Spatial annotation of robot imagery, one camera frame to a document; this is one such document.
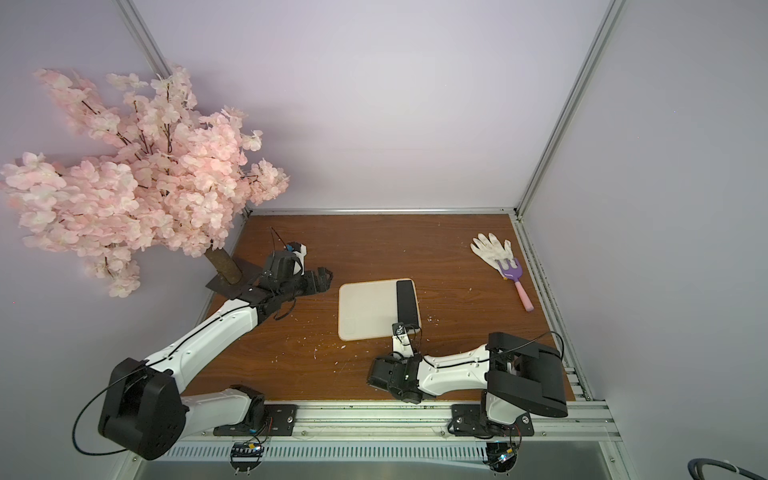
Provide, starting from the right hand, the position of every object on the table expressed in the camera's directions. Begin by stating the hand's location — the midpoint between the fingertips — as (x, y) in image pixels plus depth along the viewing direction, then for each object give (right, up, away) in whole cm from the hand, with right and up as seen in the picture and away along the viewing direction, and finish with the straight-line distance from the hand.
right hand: (400, 349), depth 85 cm
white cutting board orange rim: (-10, +9, +9) cm, 16 cm away
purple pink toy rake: (+40, +20, +16) cm, 47 cm away
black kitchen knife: (+3, +9, +8) cm, 12 cm away
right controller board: (+24, -20, -15) cm, 35 cm away
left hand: (-23, +22, +1) cm, 32 cm away
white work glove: (+34, +27, +22) cm, 49 cm away
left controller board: (-38, -21, -13) cm, 46 cm away
